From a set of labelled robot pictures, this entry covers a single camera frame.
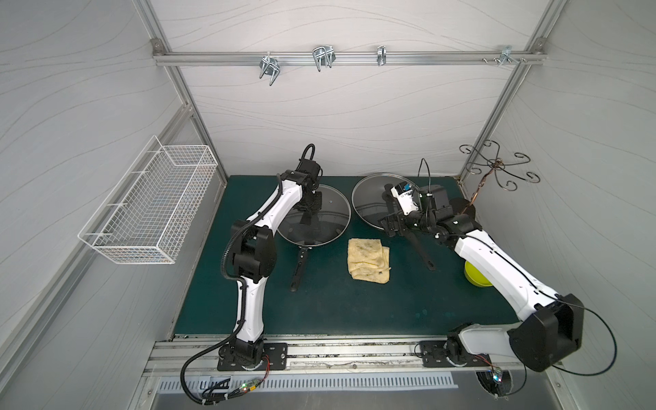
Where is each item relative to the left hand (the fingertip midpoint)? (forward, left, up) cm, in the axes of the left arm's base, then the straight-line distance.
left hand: (315, 207), depth 95 cm
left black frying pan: (-3, -2, -11) cm, 12 cm away
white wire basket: (-19, +44, +19) cm, 51 cm away
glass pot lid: (+5, -7, -4) cm, 9 cm away
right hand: (-10, -26, +10) cm, 29 cm away
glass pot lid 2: (+12, -21, -7) cm, 25 cm away
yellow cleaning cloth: (-16, -20, -11) cm, 28 cm away
